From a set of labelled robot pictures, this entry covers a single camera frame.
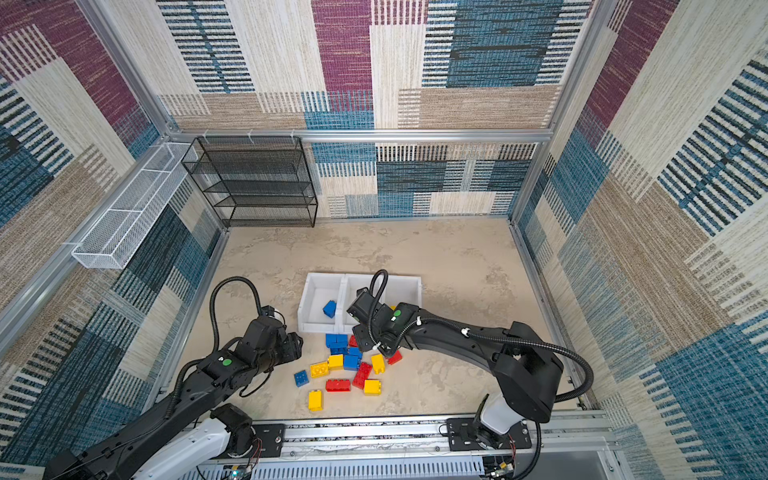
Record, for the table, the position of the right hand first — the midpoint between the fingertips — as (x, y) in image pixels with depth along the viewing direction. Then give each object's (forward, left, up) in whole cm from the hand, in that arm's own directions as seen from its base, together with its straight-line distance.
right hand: (372, 338), depth 82 cm
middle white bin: (+18, +8, -2) cm, 20 cm away
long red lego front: (-10, +9, -5) cm, 15 cm away
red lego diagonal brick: (-7, +3, -6) cm, 10 cm away
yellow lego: (-11, 0, -6) cm, 12 cm away
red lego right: (-3, -6, -8) cm, 10 cm away
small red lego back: (+2, +6, -6) cm, 9 cm away
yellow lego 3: (-4, +10, -5) cm, 12 cm away
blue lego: (+12, +13, -5) cm, 19 cm away
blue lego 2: (-3, +6, -6) cm, 9 cm away
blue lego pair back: (+2, +10, -7) cm, 13 cm away
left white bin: (+20, +18, -7) cm, 28 cm away
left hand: (+1, +21, 0) cm, 21 cm away
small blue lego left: (-8, +19, -6) cm, 22 cm away
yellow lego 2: (-6, +15, -7) cm, 17 cm away
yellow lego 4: (-5, -1, -6) cm, 7 cm away
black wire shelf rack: (+56, +42, +10) cm, 71 cm away
